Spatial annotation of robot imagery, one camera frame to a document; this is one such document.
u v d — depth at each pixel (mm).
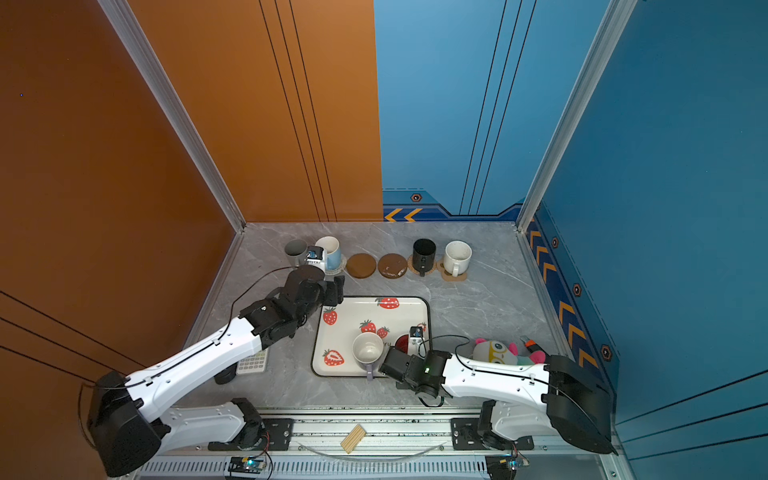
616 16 698
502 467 707
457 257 1041
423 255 1010
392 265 1056
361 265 1056
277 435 736
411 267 1058
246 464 710
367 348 863
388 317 948
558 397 411
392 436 753
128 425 379
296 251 992
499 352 794
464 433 722
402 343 804
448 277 1042
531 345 877
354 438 724
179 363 446
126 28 711
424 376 599
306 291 567
